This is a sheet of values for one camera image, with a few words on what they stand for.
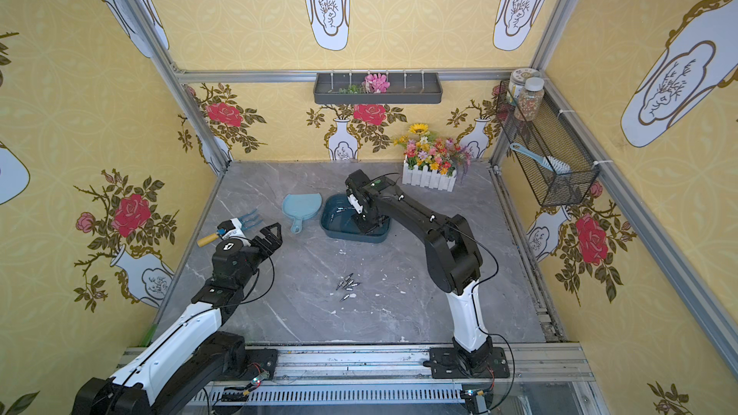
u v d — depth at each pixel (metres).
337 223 1.03
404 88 0.92
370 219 0.79
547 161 0.69
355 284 0.88
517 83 0.85
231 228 0.73
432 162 1.00
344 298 0.86
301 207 1.06
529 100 0.80
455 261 0.51
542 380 0.72
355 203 0.86
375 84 0.88
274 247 0.76
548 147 0.85
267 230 0.76
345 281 0.88
